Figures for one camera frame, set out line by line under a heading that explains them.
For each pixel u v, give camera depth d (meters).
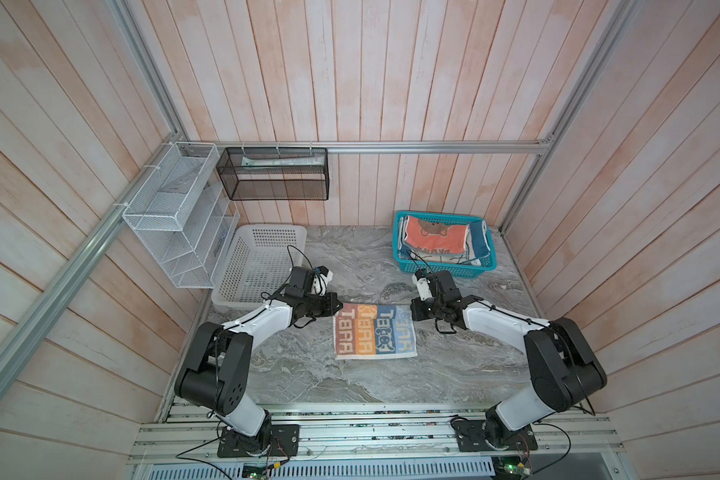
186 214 0.73
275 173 1.04
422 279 0.83
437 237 1.10
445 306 0.71
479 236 1.01
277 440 0.73
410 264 1.01
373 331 0.93
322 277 0.85
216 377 0.45
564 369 0.45
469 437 0.73
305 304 0.73
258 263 1.09
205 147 0.92
